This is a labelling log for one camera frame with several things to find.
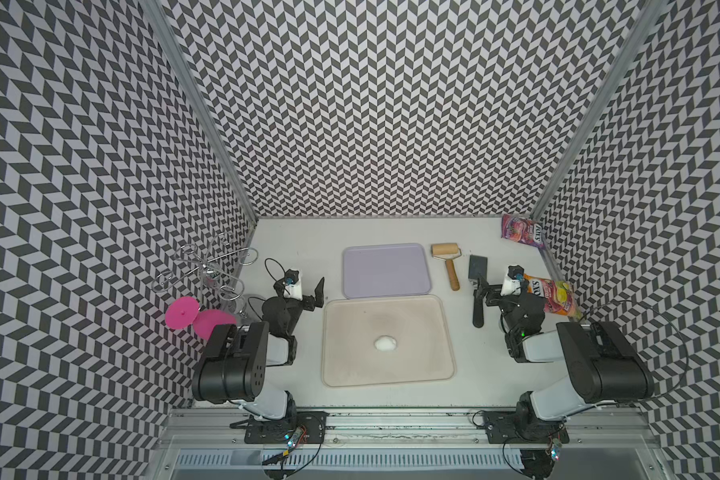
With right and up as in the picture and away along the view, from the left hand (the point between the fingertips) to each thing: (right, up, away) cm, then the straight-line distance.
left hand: (308, 276), depth 90 cm
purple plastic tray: (+24, +1, +12) cm, 27 cm away
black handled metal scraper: (+56, +1, +13) cm, 57 cm away
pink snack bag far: (+75, +14, +19) cm, 79 cm away
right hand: (+56, 0, 0) cm, 56 cm away
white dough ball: (+23, -19, -6) cm, 30 cm away
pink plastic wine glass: (-21, -5, -26) cm, 34 cm away
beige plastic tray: (+13, -15, +1) cm, 20 cm away
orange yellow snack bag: (+79, -7, +3) cm, 79 cm away
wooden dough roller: (+47, +7, +16) cm, 50 cm away
